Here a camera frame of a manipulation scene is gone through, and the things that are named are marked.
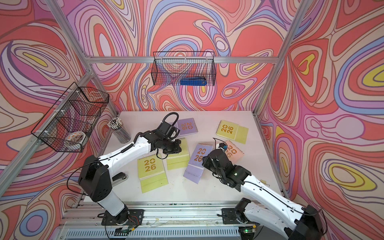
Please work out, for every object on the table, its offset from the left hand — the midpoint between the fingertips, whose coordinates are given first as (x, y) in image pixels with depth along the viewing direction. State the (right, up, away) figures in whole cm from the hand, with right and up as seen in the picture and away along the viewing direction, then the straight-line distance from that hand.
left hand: (184, 150), depth 83 cm
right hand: (+10, -5, -5) cm, 13 cm away
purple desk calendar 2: (0, +14, +28) cm, 31 cm away
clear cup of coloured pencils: (-41, +14, +6) cm, 44 cm away
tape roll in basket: (-53, +8, -11) cm, 55 cm away
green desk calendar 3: (+34, +10, +24) cm, 43 cm away
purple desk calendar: (+6, -9, -6) cm, 12 cm away
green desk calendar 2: (-3, -8, +10) cm, 13 cm away
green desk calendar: (-20, -14, +4) cm, 25 cm away
